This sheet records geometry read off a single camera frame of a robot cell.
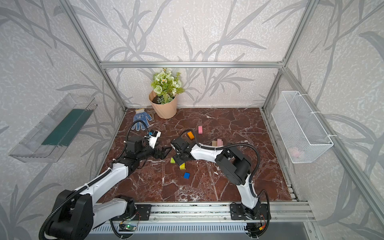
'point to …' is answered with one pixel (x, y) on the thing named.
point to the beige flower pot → (165, 110)
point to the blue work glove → (141, 115)
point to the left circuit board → (127, 227)
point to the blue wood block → (186, 175)
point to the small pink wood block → (200, 129)
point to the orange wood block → (190, 135)
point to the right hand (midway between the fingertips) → (179, 153)
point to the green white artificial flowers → (166, 86)
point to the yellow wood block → (182, 166)
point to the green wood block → (172, 161)
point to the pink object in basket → (294, 151)
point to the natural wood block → (214, 143)
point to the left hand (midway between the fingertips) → (167, 140)
